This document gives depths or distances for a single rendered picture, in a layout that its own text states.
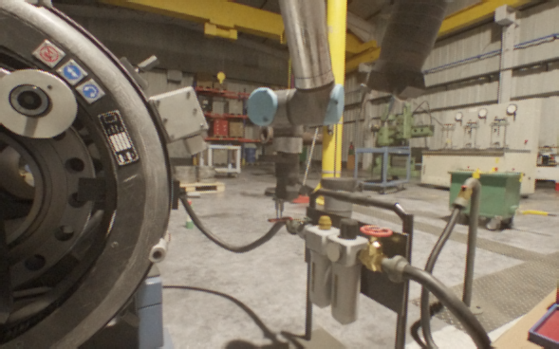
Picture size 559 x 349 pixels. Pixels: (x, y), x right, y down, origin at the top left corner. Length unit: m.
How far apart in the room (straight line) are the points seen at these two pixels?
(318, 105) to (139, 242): 0.48
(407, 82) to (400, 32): 0.08
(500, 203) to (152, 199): 2.99
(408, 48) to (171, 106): 0.47
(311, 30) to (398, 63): 0.19
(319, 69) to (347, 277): 0.51
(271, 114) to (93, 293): 0.52
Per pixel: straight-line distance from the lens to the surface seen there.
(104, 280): 0.66
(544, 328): 0.50
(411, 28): 0.47
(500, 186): 3.19
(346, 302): 0.80
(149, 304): 1.08
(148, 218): 0.63
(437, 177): 6.68
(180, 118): 0.66
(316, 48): 0.60
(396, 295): 0.77
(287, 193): 0.80
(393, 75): 0.48
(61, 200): 0.75
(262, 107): 0.68
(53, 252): 0.77
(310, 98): 0.62
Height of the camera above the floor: 0.68
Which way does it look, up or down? 4 degrees down
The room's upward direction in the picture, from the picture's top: 1 degrees clockwise
